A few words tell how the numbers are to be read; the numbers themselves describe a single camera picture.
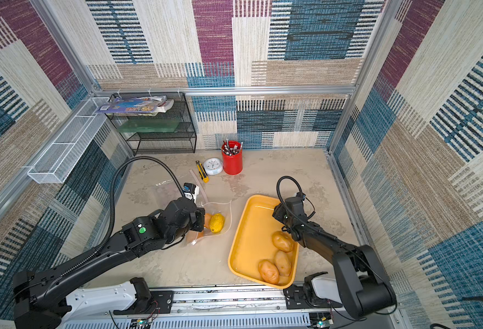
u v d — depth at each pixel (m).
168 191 1.05
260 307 0.73
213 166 1.11
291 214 0.65
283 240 0.82
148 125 0.98
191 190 0.63
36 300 0.38
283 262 0.76
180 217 0.51
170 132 1.15
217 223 0.81
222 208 0.85
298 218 0.64
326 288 0.53
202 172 1.09
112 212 0.50
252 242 0.88
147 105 0.83
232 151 0.99
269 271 0.74
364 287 0.42
